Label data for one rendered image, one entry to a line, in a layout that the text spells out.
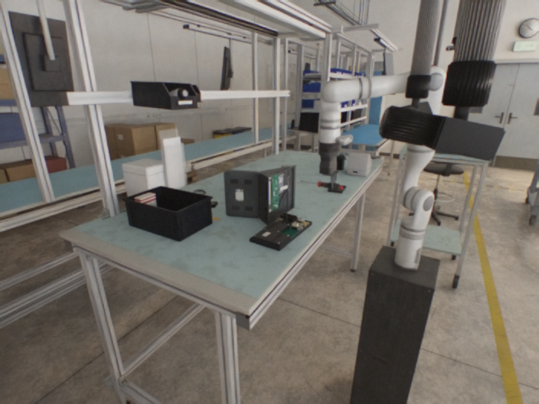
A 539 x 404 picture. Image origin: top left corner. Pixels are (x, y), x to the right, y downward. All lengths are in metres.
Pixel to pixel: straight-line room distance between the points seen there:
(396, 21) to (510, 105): 2.86
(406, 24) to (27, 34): 6.75
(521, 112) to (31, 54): 7.62
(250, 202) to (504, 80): 6.91
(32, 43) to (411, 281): 2.55
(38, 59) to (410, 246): 2.47
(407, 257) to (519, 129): 6.68
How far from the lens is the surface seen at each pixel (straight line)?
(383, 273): 1.28
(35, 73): 2.62
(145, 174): 1.40
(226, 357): 1.04
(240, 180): 1.26
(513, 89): 7.76
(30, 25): 2.65
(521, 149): 7.91
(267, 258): 1.01
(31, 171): 4.57
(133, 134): 4.55
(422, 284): 1.28
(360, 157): 1.99
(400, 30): 7.78
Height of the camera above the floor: 1.52
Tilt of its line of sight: 21 degrees down
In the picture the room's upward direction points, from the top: straight up
